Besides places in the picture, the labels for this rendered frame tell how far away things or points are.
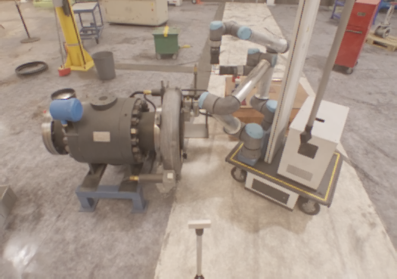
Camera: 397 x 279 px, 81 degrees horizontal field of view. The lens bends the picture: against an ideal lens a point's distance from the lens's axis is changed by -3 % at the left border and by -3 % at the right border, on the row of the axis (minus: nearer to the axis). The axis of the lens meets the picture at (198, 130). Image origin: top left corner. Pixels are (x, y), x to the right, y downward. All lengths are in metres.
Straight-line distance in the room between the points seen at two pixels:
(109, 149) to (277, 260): 1.55
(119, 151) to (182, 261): 0.97
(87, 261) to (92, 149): 0.86
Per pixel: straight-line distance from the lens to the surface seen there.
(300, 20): 1.74
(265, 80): 2.41
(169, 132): 1.74
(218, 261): 2.06
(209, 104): 1.55
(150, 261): 2.09
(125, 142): 1.93
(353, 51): 5.31
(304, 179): 2.14
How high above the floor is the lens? 1.88
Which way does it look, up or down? 37 degrees down
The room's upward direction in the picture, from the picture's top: straight up
